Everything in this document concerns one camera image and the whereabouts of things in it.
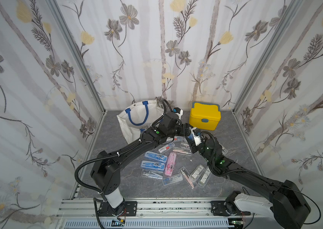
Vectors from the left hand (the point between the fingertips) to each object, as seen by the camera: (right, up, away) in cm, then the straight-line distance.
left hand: (190, 126), depth 77 cm
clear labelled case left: (+6, -28, +7) cm, 29 cm away
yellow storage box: (+14, +7, +21) cm, 27 cm away
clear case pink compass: (0, -31, +7) cm, 32 cm away
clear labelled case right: (+10, -31, +7) cm, 33 cm away
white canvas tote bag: (-35, +5, +25) cm, 43 cm away
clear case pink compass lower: (-2, -17, +19) cm, 26 cm away
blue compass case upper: (-20, -20, +16) cm, 33 cm away
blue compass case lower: (-22, -25, +12) cm, 35 cm away
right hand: (+2, -4, +1) cm, 4 cm away
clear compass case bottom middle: (-6, -31, +8) cm, 33 cm away
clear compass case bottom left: (-19, -30, +9) cm, 37 cm away
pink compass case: (-10, -24, +12) cm, 29 cm away
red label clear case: (-13, -15, +19) cm, 27 cm away
